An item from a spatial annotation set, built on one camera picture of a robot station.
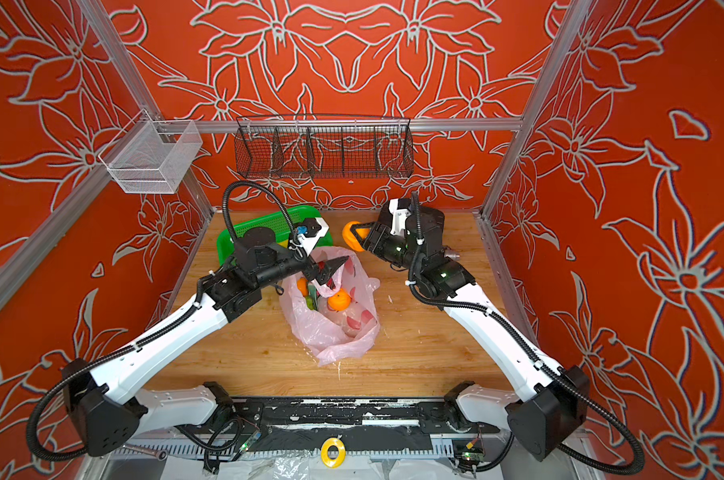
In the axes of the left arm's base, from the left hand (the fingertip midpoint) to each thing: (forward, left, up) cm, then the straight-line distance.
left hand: (333, 237), depth 67 cm
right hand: (+1, -4, +1) cm, 4 cm away
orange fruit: (0, 0, -30) cm, 30 cm away
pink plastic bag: (-9, +1, -24) cm, 26 cm away
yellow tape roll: (-38, -4, -33) cm, 51 cm away
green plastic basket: (+28, +24, -26) cm, 45 cm away
